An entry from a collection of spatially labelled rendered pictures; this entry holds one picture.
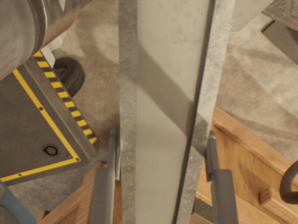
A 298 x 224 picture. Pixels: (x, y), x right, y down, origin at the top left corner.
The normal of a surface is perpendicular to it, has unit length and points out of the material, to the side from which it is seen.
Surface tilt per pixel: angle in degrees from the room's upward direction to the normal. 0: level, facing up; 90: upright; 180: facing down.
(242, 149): 90
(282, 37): 0
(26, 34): 65
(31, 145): 0
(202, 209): 90
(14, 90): 0
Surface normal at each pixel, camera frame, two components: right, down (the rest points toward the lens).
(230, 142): 0.64, -0.57
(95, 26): -0.07, 0.63
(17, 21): 0.86, 0.15
